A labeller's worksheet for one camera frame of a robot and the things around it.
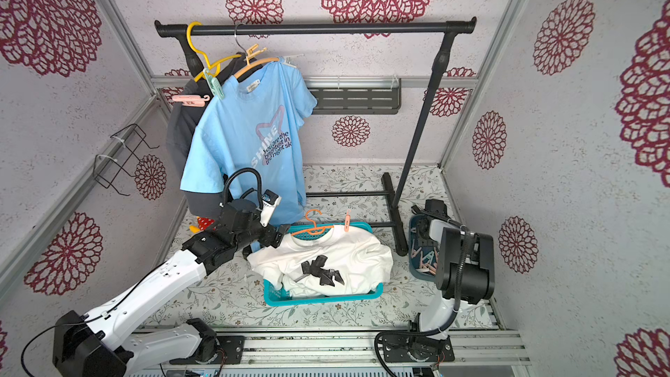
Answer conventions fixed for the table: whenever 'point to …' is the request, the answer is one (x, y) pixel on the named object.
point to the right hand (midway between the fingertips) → (421, 223)
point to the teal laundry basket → (274, 300)
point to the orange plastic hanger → (314, 230)
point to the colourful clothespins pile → (428, 260)
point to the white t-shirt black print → (343, 262)
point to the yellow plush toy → (201, 224)
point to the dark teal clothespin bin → (414, 263)
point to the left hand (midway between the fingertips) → (275, 219)
